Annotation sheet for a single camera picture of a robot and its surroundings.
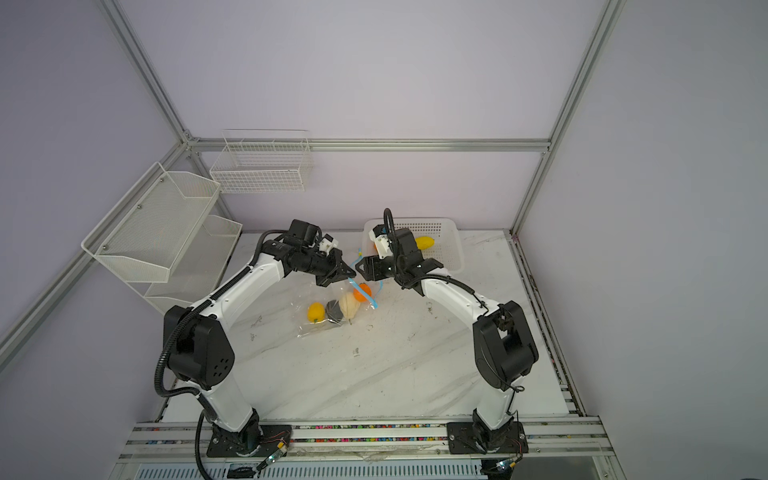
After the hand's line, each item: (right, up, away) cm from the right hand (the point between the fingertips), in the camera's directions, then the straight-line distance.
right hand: (362, 262), depth 85 cm
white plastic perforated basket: (+29, +11, +26) cm, 40 cm away
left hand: (-2, -3, -3) cm, 5 cm away
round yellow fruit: (-16, -16, +7) cm, 24 cm away
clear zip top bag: (-11, -10, +13) cm, 20 cm away
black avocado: (-10, -15, +7) cm, 20 cm away
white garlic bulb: (-4, -13, +1) cm, 13 cm away
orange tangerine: (-1, -10, 0) cm, 10 cm away
